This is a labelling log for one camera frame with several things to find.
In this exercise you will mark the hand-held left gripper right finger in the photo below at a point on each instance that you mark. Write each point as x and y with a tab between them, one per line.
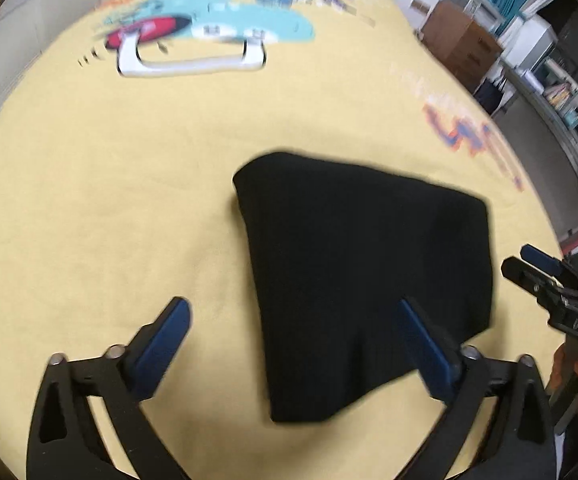
429	355

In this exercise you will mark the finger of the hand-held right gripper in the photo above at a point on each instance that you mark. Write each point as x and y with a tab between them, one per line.
544	259
526	275

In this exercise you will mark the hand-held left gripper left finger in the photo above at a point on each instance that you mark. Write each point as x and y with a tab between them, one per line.
164	345

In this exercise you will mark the black pants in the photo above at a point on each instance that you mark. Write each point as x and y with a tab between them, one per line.
359	270

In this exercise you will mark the white shelf with items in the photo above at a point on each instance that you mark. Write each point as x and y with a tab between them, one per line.
564	130

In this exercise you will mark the stack of desk books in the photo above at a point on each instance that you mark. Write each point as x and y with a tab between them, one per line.
561	96

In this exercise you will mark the yellow printed blanket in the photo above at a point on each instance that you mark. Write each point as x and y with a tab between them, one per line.
119	185

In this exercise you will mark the black bag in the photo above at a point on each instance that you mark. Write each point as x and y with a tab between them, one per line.
491	97

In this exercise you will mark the wooden dresser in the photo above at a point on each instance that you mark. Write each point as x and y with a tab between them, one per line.
464	47

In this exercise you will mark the white wardrobe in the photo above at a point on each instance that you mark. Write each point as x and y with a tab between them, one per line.
14	25

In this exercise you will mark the wall socket plate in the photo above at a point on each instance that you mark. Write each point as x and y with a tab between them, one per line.
419	7

